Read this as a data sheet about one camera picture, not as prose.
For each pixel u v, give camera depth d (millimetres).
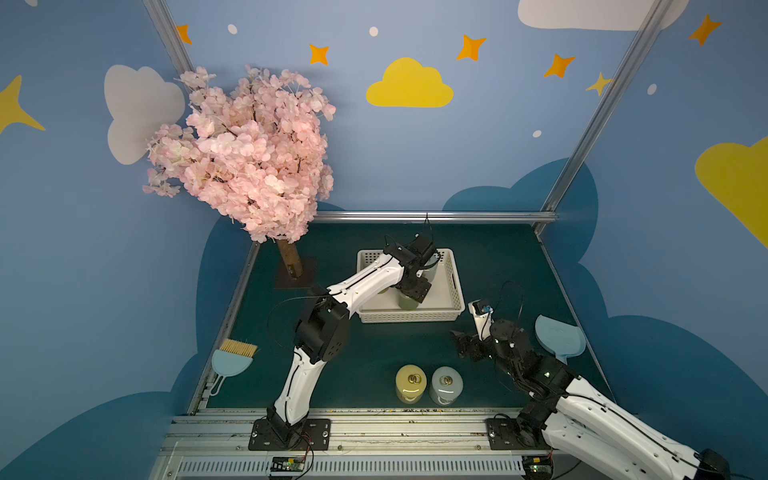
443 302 1017
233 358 869
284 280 1042
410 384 747
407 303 945
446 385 747
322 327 531
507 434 746
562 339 912
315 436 738
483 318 670
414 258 670
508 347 565
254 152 534
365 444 739
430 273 1013
